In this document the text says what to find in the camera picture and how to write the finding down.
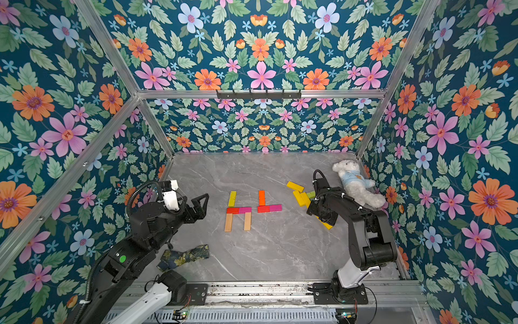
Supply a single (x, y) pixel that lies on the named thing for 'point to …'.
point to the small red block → (234, 210)
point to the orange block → (262, 198)
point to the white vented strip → (252, 316)
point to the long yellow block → (232, 199)
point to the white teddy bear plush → (356, 185)
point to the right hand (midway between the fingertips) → (322, 214)
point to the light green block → (311, 195)
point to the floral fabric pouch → (170, 258)
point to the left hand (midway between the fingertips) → (201, 197)
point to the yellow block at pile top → (292, 185)
